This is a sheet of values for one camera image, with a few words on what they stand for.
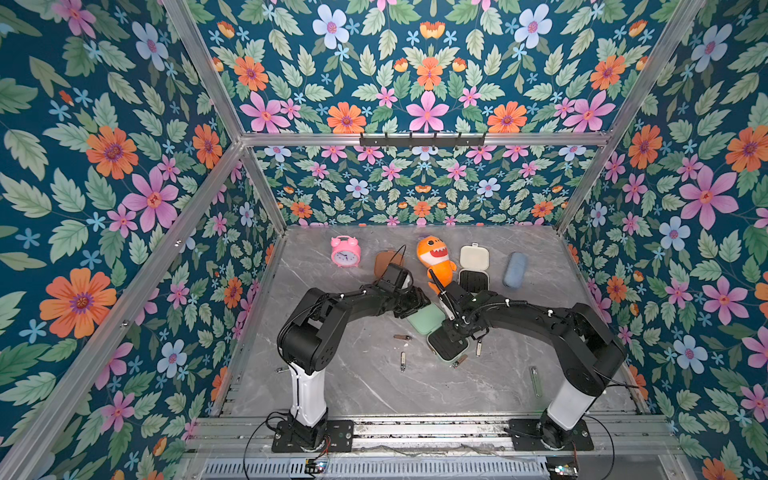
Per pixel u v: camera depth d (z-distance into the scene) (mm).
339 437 734
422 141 916
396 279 782
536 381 821
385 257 1122
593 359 466
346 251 1033
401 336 907
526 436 716
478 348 883
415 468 766
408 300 857
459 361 857
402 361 862
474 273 1045
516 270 1035
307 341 503
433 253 1014
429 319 929
